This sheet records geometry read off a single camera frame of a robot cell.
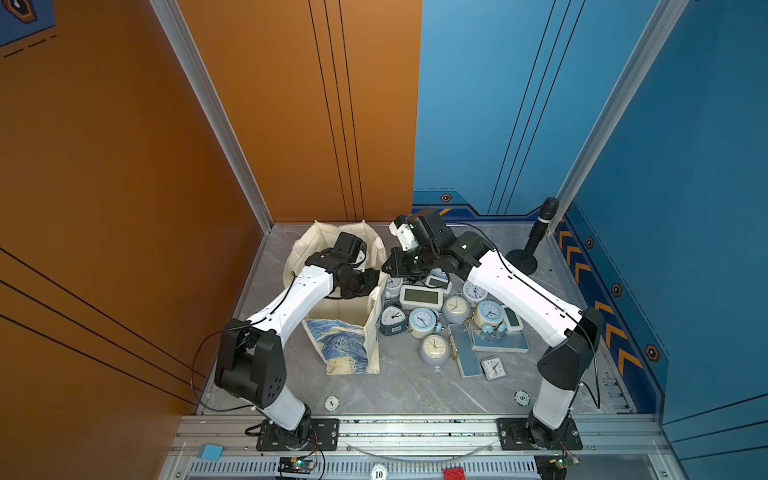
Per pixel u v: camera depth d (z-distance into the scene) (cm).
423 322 89
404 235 67
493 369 82
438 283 98
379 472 63
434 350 83
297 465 71
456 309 92
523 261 97
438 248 56
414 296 94
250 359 45
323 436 74
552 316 46
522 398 79
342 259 67
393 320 89
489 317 89
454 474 67
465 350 89
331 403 79
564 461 70
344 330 66
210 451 70
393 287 96
